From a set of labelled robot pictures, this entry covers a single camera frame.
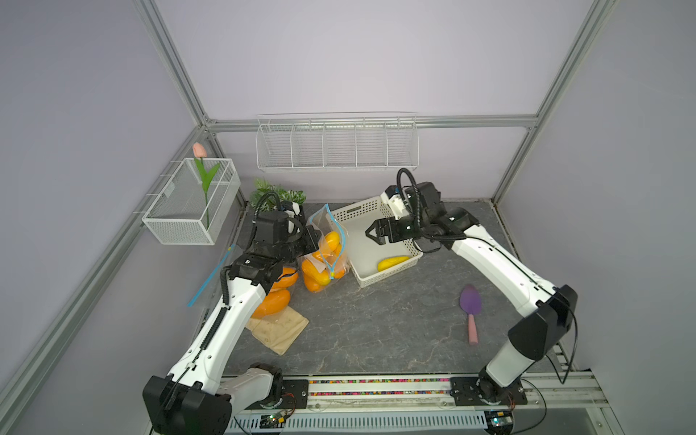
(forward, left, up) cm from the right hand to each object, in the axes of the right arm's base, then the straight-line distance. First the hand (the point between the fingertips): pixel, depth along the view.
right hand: (376, 228), depth 77 cm
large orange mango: (-14, +31, -19) cm, 39 cm away
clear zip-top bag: (-5, +14, -11) cm, 19 cm away
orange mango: (+3, +13, -9) cm, 17 cm away
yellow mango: (+3, -6, -23) cm, 24 cm away
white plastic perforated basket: (+5, +1, -25) cm, 26 cm away
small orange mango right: (-7, +29, -18) cm, 35 cm away
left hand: (-3, +15, +1) cm, 15 cm away
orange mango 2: (-7, +17, -17) cm, 25 cm away
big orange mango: (-7, +21, -21) cm, 30 cm away
